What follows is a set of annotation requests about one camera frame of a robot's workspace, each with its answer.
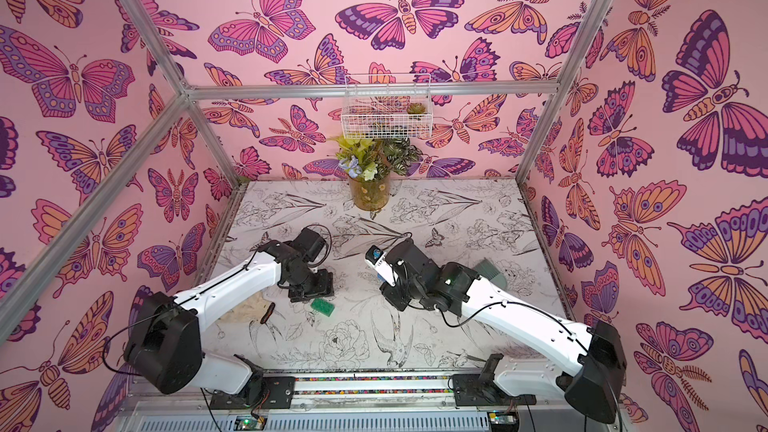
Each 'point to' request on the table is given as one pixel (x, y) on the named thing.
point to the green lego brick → (322, 306)
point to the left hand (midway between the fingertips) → (329, 292)
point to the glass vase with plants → (369, 163)
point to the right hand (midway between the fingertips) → (388, 278)
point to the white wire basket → (387, 106)
